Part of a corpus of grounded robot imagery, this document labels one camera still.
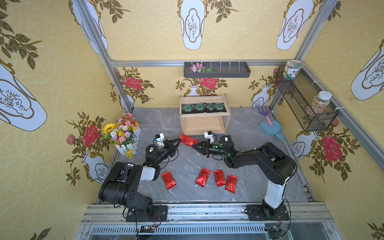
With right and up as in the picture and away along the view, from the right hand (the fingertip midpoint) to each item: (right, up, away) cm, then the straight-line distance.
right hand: (196, 142), depth 84 cm
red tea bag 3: (+4, -19, +1) cm, 20 cm away
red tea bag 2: (-5, +1, 0) cm, 5 cm away
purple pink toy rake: (+56, +20, +37) cm, 70 cm away
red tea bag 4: (+13, -20, 0) cm, 24 cm away
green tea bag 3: (+9, +21, +9) cm, 24 cm away
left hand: (-11, +3, +2) cm, 11 cm away
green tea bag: (-5, +21, +9) cm, 23 cm away
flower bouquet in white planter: (-41, +5, +2) cm, 41 cm away
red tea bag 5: (+19, -22, -2) cm, 29 cm away
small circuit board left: (-24, -41, -10) cm, 48 cm away
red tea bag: (-15, -21, 0) cm, 26 cm away
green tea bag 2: (+2, +21, +9) cm, 23 cm away
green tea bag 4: (+15, +21, +9) cm, 27 cm away
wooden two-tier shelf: (+6, +11, +25) cm, 28 cm away
